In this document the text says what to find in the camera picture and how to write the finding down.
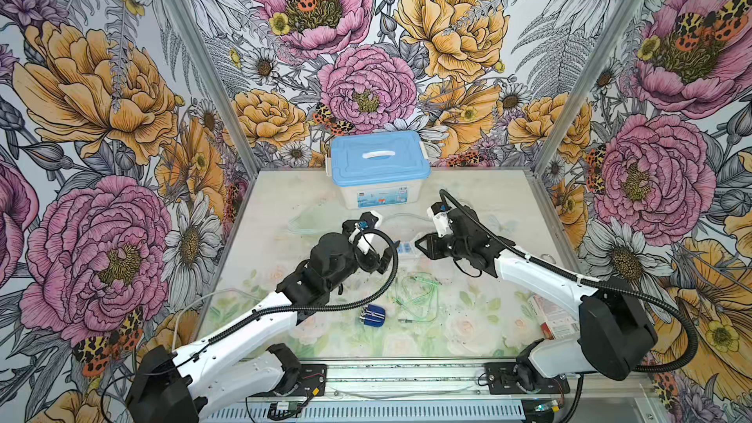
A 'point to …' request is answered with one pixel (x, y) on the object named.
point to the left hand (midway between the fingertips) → (380, 237)
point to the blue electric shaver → (373, 315)
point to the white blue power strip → (407, 248)
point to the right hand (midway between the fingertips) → (422, 249)
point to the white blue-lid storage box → (378, 168)
